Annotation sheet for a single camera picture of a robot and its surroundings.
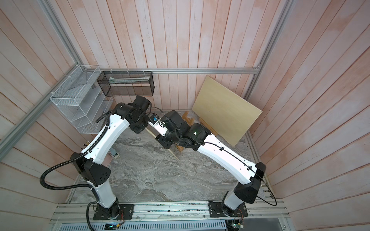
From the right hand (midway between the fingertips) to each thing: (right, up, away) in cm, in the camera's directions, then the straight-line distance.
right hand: (159, 134), depth 68 cm
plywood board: (+41, +12, +24) cm, 49 cm away
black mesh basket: (-30, +35, +36) cm, 59 cm away
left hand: (-9, +4, +12) cm, 15 cm away
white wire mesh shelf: (-48, +20, +13) cm, 54 cm away
